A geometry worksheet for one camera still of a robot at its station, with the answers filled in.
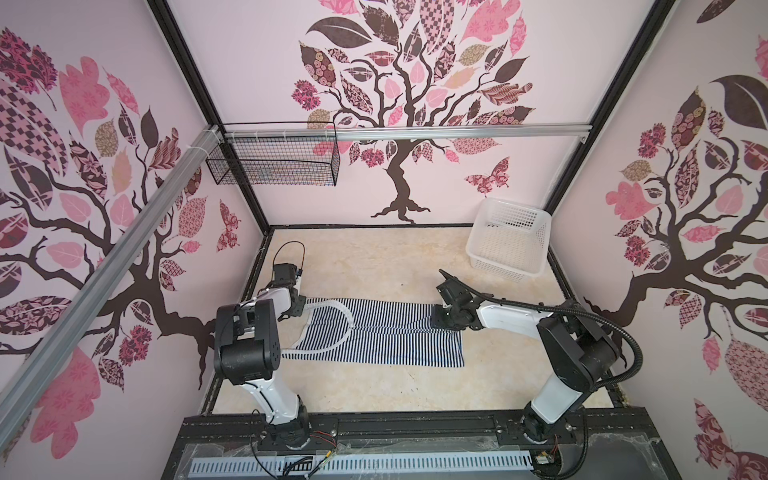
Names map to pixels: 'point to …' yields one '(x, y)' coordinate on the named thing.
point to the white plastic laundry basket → (510, 239)
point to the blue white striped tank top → (387, 333)
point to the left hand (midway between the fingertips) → (286, 306)
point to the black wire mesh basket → (280, 162)
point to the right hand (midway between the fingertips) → (434, 317)
